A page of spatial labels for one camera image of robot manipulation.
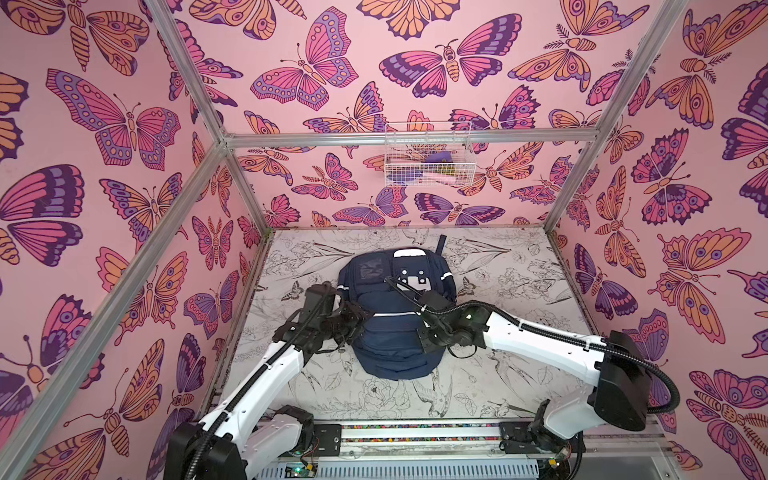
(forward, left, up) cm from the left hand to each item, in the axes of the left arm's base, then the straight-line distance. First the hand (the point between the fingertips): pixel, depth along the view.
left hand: (377, 316), depth 79 cm
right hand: (-4, -12, -4) cm, 13 cm away
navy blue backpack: (+16, -4, -8) cm, 18 cm away
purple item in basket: (+46, -19, +19) cm, 53 cm away
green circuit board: (-32, +18, -17) cm, 41 cm away
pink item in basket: (+34, -19, +20) cm, 43 cm away
